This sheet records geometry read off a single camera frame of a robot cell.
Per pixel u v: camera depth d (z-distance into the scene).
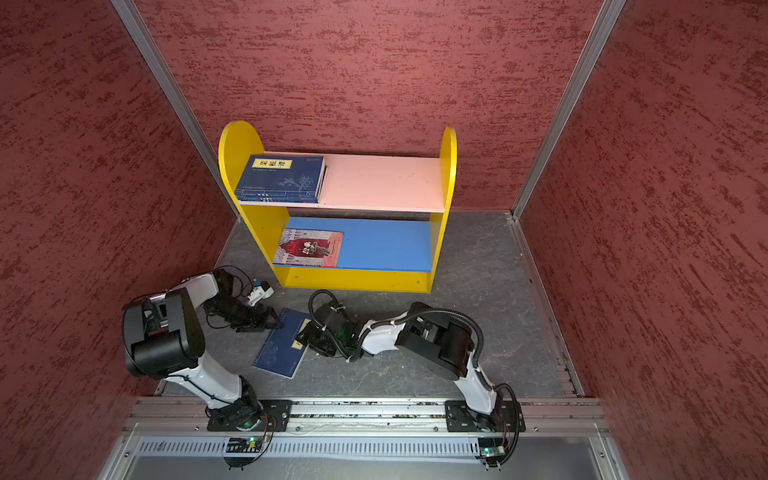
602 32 0.74
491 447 0.71
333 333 0.68
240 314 0.78
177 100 0.87
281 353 0.84
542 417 0.76
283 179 0.68
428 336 0.54
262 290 0.85
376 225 0.98
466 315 0.47
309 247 0.90
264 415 0.74
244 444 0.71
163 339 0.47
